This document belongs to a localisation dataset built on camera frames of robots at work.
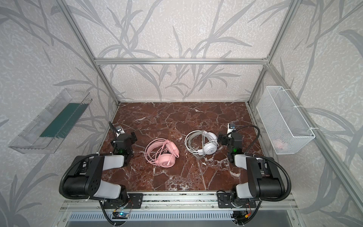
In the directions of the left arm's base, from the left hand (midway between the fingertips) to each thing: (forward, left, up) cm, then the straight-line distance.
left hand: (125, 129), depth 91 cm
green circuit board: (-45, -7, -10) cm, 47 cm away
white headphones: (-9, -55, +1) cm, 55 cm away
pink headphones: (-20, -27, -1) cm, 34 cm away
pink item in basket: (-16, -89, +12) cm, 91 cm away
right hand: (+2, -68, -1) cm, 68 cm away
